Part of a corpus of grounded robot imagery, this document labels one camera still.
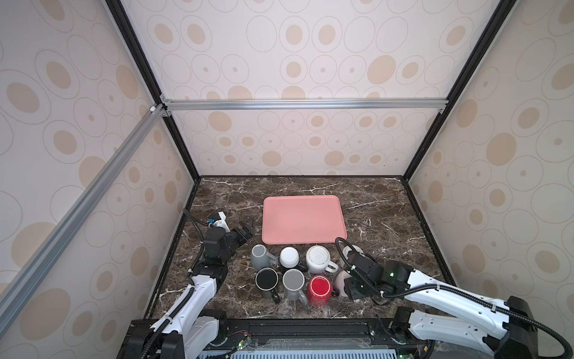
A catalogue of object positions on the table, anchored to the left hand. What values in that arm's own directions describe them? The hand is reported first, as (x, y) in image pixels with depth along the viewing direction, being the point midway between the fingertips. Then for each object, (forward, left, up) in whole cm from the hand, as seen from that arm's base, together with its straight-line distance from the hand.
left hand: (255, 221), depth 81 cm
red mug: (-22, -23, -9) cm, 33 cm away
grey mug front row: (-20, -14, -7) cm, 25 cm away
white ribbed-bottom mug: (-11, -23, -9) cm, 27 cm away
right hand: (-20, -34, -12) cm, 41 cm away
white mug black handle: (-11, -13, -9) cm, 19 cm away
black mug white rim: (-19, -5, -8) cm, 21 cm away
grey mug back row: (-11, -2, -9) cm, 14 cm away
